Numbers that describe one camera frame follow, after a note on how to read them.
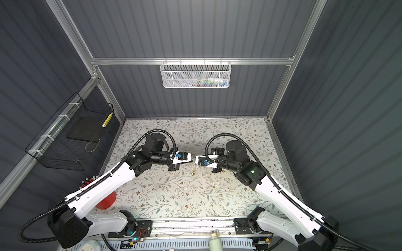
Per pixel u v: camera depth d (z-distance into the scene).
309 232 0.38
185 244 0.77
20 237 0.37
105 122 0.81
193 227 0.76
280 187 0.46
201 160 0.54
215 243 0.64
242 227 0.73
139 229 0.72
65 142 0.72
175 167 0.63
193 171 0.96
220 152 0.63
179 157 0.58
